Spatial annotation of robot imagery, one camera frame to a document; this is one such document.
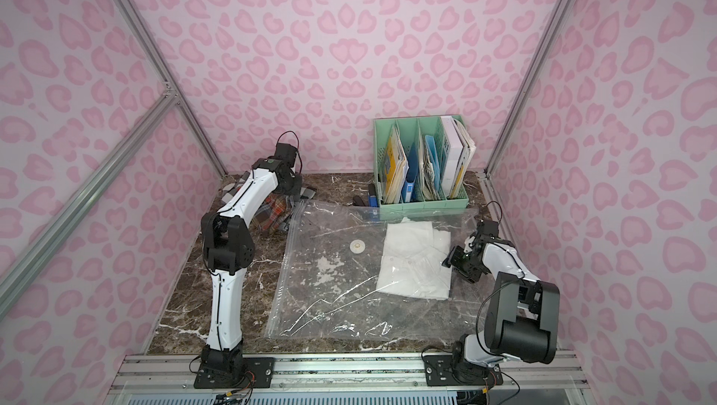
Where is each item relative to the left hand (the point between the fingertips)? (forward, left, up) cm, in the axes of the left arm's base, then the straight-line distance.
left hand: (290, 183), depth 102 cm
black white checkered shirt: (+8, +28, -9) cm, 30 cm away
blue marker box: (-2, -30, -8) cm, 31 cm away
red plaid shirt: (-11, +5, -4) cm, 13 cm away
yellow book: (-2, -38, +10) cm, 39 cm away
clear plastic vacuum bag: (-30, -22, -12) cm, 39 cm away
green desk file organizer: (-1, -46, +11) cm, 47 cm away
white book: (+3, -60, +14) cm, 61 cm away
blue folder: (-4, -43, +4) cm, 44 cm away
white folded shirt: (-26, -44, -9) cm, 52 cm away
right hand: (-28, -55, -8) cm, 62 cm away
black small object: (-2, -24, -9) cm, 26 cm away
